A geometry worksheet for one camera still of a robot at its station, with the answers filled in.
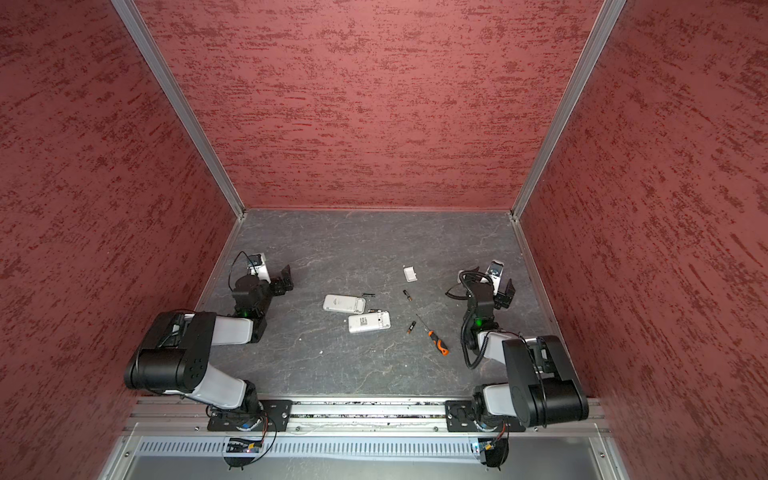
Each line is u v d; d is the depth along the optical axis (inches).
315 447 30.5
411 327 35.3
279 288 33.5
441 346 33.4
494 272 29.3
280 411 29.3
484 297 26.7
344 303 37.3
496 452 28.1
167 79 32.5
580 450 28.5
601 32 29.1
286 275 34.5
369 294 38.3
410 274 40.5
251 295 27.7
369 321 35.3
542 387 16.6
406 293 38.3
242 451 28.6
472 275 32.7
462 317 29.7
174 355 19.9
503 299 31.8
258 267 31.7
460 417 29.0
